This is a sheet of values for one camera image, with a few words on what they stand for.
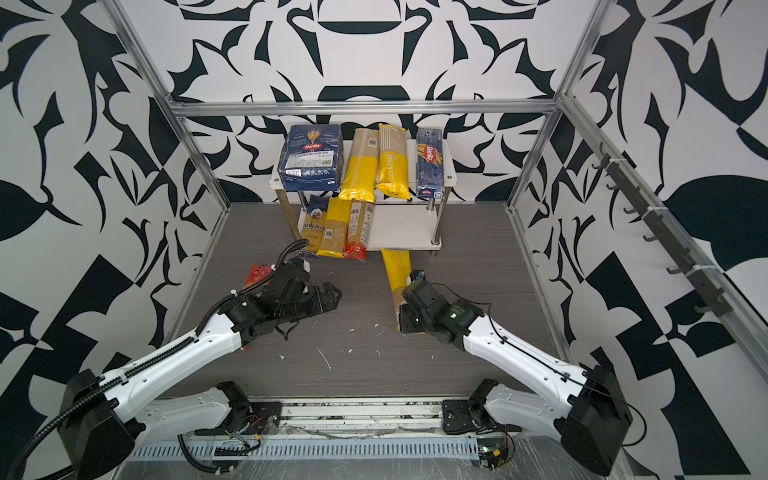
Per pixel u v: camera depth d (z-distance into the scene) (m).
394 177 0.74
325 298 0.70
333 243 0.97
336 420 0.75
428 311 0.59
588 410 0.39
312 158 0.75
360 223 1.02
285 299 0.60
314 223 1.02
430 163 0.78
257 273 0.97
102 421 0.38
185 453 0.70
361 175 0.77
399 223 1.07
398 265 0.89
